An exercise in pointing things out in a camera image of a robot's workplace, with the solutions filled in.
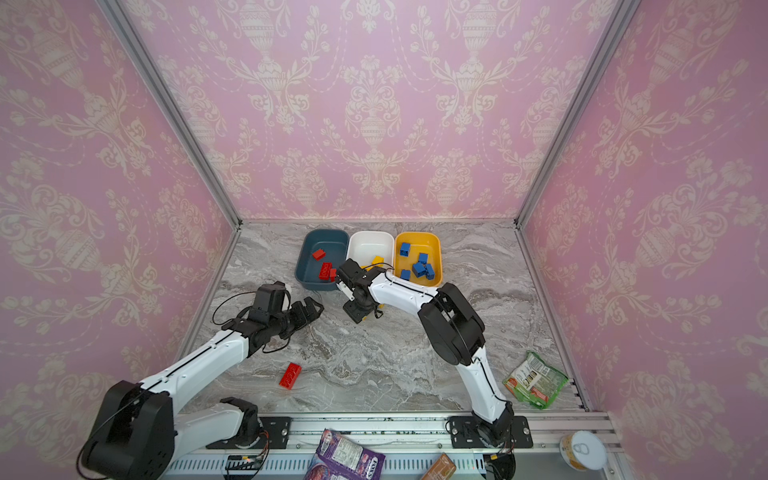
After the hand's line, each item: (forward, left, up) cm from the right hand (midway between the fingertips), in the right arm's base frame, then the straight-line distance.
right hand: (361, 308), depth 94 cm
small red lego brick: (+23, +16, -1) cm, 28 cm away
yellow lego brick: (+18, -6, +1) cm, 19 cm away
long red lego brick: (-20, +19, 0) cm, 27 cm away
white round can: (-40, -51, +2) cm, 65 cm away
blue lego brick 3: (+12, -24, -1) cm, 27 cm away
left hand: (-5, +12, +6) cm, 15 cm away
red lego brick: (+15, +13, +1) cm, 20 cm away
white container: (+27, 0, -1) cm, 27 cm away
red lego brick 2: (+12, +9, +3) cm, 15 cm away
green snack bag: (-24, -49, -2) cm, 54 cm away
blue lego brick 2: (+14, -20, +1) cm, 24 cm away
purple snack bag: (-39, +4, +1) cm, 39 cm away
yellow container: (+21, -20, -2) cm, 29 cm away
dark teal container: (+28, +11, 0) cm, 30 cm away
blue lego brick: (+23, -16, 0) cm, 28 cm away
